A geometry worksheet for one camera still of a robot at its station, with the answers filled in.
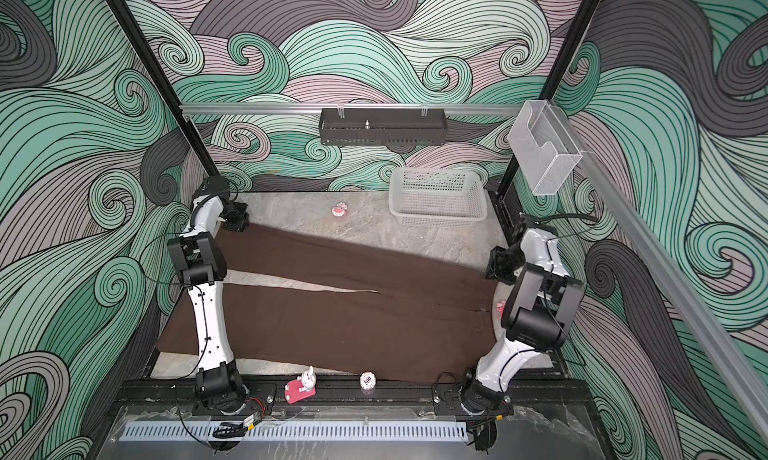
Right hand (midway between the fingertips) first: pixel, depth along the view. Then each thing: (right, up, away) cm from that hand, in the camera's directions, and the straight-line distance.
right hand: (487, 267), depth 89 cm
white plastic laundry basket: (-9, +23, +29) cm, 38 cm away
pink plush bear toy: (+3, -11, -3) cm, 12 cm away
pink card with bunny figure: (-52, -26, -18) cm, 61 cm away
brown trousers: (-20, -15, -3) cm, 25 cm away
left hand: (-81, +17, +20) cm, 86 cm away
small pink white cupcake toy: (-48, +18, +22) cm, 56 cm away
